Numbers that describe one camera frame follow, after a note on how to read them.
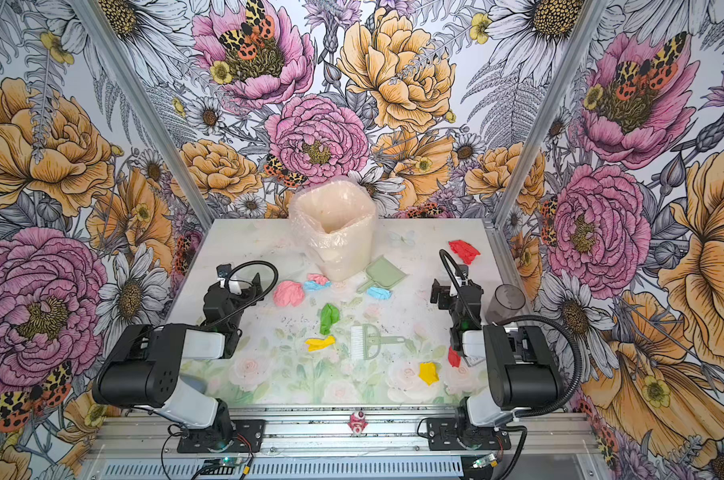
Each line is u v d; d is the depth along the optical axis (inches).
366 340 35.5
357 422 28.7
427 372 33.4
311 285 40.2
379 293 39.1
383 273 41.7
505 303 33.4
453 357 34.1
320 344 35.2
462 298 28.2
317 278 40.2
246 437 28.9
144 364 18.3
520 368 18.2
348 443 29.1
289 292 38.9
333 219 41.0
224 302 28.3
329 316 37.1
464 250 43.0
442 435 29.1
